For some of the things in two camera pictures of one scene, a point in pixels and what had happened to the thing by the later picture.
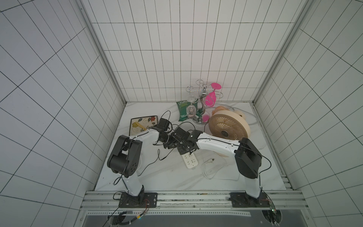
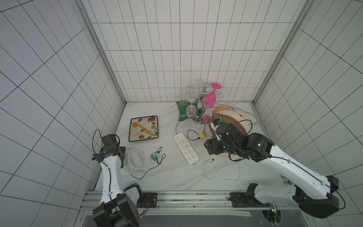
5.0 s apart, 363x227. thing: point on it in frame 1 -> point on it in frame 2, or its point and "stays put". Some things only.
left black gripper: x=164 y=145 -> x=123 y=149
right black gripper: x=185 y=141 -> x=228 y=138
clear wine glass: x=191 y=110 stays put
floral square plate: x=139 y=124 stays put
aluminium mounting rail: x=188 y=203 stays put
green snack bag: x=182 y=107 stays put
